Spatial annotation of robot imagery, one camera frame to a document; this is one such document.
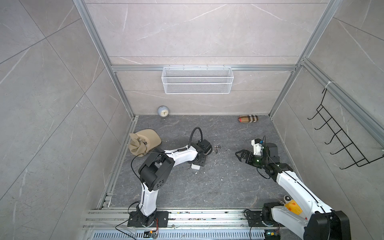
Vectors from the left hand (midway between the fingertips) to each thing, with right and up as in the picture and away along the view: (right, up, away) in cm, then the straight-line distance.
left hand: (199, 158), depth 94 cm
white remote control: (-3, -4, -5) cm, 7 cm away
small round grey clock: (-28, +32, +20) cm, 47 cm away
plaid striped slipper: (+40, +27, +20) cm, 52 cm away
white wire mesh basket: (-1, +53, +6) cm, 53 cm away
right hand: (+24, +5, -10) cm, 26 cm away
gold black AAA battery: (+13, +7, +7) cm, 16 cm away
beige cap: (-39, +10, +7) cm, 41 cm away
